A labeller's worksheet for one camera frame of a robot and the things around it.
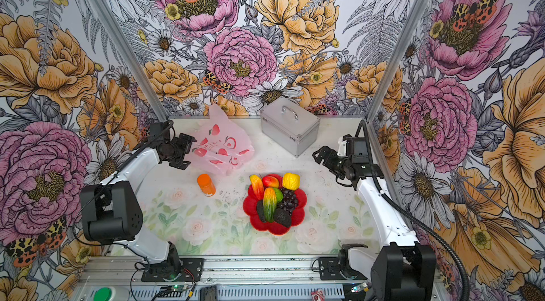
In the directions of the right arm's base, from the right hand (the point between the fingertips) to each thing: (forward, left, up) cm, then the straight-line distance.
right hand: (320, 165), depth 81 cm
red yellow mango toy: (-3, +25, -11) cm, 27 cm away
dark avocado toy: (-16, +15, -8) cm, 23 cm away
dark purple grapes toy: (-8, +11, -14) cm, 20 cm away
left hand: (+11, +50, -5) cm, 52 cm away
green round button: (-37, +67, -7) cm, 77 cm away
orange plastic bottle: (-2, +45, -9) cm, 46 cm away
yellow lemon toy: (-2, +11, -7) cm, 13 cm away
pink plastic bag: (+20, +42, -11) cm, 48 cm away
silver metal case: (+25, +9, -3) cm, 26 cm away
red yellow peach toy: (0, +19, -11) cm, 22 cm away
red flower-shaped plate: (-9, +27, -14) cm, 32 cm away
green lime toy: (-5, +15, -14) cm, 21 cm away
